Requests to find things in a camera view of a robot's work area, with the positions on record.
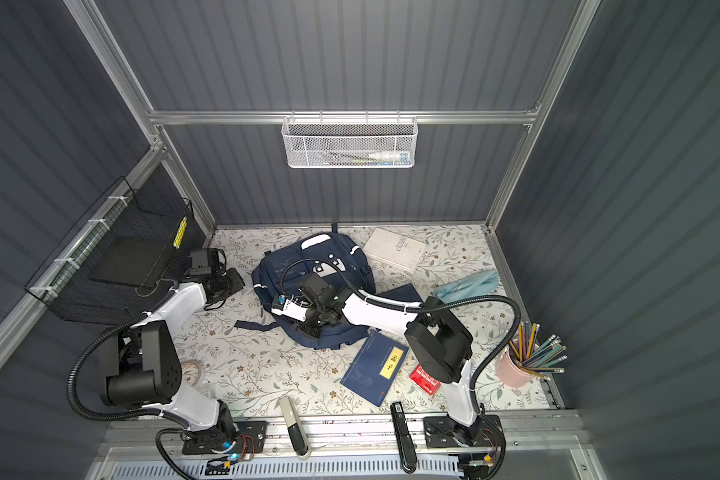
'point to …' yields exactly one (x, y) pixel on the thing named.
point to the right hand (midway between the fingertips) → (298, 327)
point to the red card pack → (425, 380)
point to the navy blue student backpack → (341, 258)
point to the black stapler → (405, 443)
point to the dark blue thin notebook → (404, 292)
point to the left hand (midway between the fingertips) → (237, 281)
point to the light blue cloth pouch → (484, 283)
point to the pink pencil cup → (510, 373)
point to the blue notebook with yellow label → (374, 367)
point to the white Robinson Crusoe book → (395, 249)
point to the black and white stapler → (295, 428)
